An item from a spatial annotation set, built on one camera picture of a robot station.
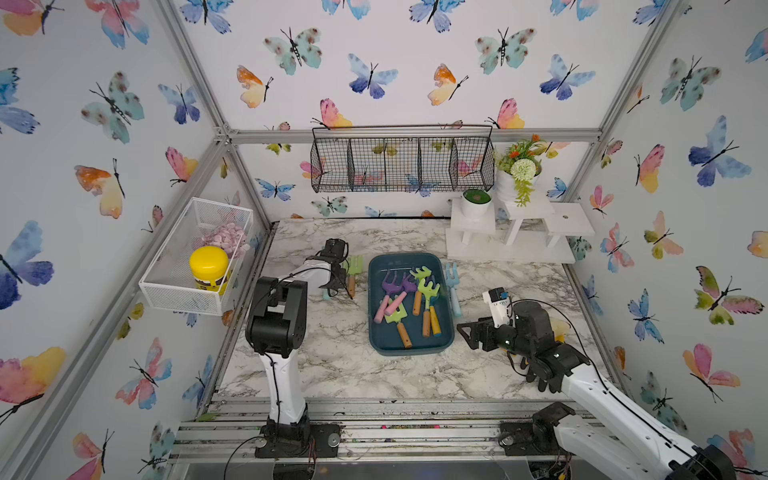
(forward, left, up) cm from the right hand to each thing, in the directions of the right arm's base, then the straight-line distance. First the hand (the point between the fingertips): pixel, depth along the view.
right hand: (472, 321), depth 80 cm
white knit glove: (+7, -31, -16) cm, 35 cm away
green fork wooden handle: (+7, +20, -12) cm, 25 cm away
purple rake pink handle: (+18, +18, -12) cm, 28 cm away
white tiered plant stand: (+47, -30, -15) cm, 57 cm away
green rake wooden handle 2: (+16, +11, -11) cm, 22 cm away
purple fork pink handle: (+17, +24, -13) cm, 32 cm away
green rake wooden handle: (+22, +14, -10) cm, 28 cm away
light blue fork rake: (+9, +42, -5) cm, 43 cm away
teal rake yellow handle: (+5, +9, -12) cm, 16 cm away
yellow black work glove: (-17, -9, +15) cm, 24 cm away
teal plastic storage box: (0, +23, -13) cm, 27 cm away
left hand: (+20, +43, -11) cm, 49 cm away
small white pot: (+36, -3, +10) cm, 38 cm away
